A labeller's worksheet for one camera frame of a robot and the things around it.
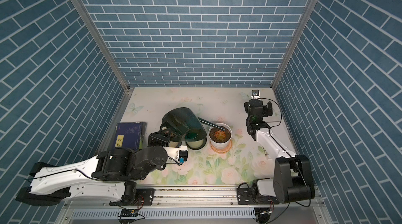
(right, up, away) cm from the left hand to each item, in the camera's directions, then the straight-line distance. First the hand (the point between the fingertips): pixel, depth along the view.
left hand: (171, 131), depth 62 cm
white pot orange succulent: (+21, -8, +22) cm, 31 cm away
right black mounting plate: (+33, -34, +12) cm, 48 cm away
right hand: (+45, +11, +24) cm, 52 cm away
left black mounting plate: (-16, -34, +12) cm, 39 cm away
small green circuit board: (-22, -40, +10) cm, 47 cm away
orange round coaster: (+23, -17, +27) cm, 39 cm away
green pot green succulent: (+8, -13, +26) cm, 31 cm away
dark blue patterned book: (-30, -7, +27) cm, 41 cm away
